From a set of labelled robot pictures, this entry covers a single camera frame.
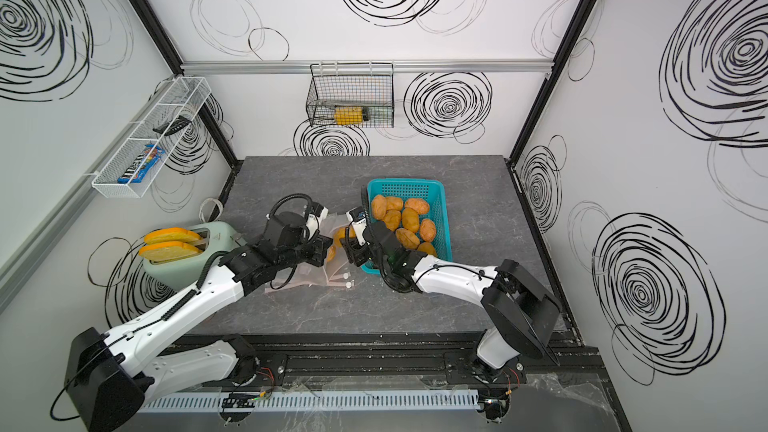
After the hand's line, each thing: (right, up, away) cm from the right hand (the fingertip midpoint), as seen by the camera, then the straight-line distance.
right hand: (353, 233), depth 82 cm
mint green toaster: (-37, -1, -2) cm, 37 cm away
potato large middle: (+11, +7, +18) cm, 22 cm away
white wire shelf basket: (-54, +41, +11) cm, 68 cm away
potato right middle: (+22, -1, +11) cm, 25 cm away
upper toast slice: (-45, +1, -8) cm, 46 cm away
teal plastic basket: (+25, +11, +20) cm, 34 cm away
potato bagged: (-4, 0, -3) cm, 4 cm away
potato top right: (+20, +7, +19) cm, 29 cm away
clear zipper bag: (-4, -9, -7) cm, 12 cm away
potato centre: (+17, +2, +14) cm, 22 cm away
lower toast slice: (-45, -3, -8) cm, 46 cm away
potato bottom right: (+21, -6, +8) cm, 23 cm away
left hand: (-5, -1, -4) cm, 7 cm away
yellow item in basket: (-2, +34, +5) cm, 34 cm away
